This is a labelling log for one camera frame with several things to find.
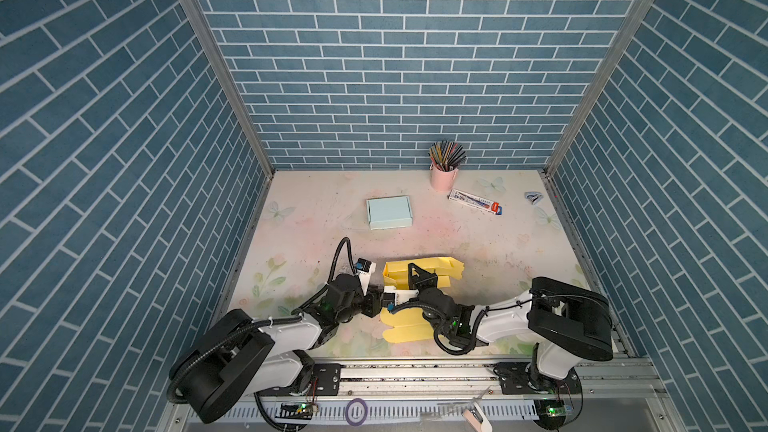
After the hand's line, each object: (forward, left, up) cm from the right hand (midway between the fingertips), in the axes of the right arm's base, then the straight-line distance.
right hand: (413, 259), depth 83 cm
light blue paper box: (+23, +9, -9) cm, 26 cm away
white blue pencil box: (+33, -22, -12) cm, 41 cm away
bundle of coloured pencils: (+44, -10, 0) cm, 46 cm away
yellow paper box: (-15, +1, -8) cm, 17 cm away
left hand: (-6, +8, -9) cm, 14 cm away
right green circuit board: (-31, -35, -13) cm, 49 cm away
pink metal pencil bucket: (+37, -10, -6) cm, 39 cm away
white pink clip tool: (-33, -17, -11) cm, 39 cm away
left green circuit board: (-36, +25, -13) cm, 45 cm away
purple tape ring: (-35, +9, -11) cm, 38 cm away
